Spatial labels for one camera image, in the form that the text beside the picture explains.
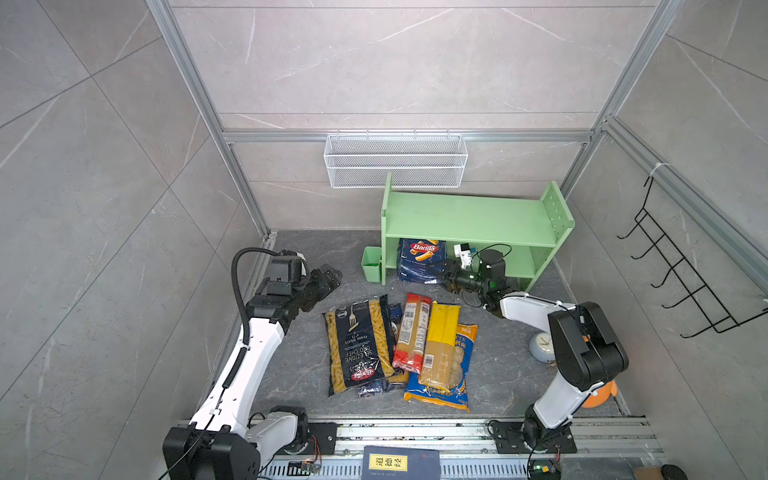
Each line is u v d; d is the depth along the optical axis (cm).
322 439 73
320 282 68
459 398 76
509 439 73
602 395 78
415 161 101
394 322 91
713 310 61
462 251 86
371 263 104
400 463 69
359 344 81
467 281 79
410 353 80
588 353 48
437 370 78
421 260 87
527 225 96
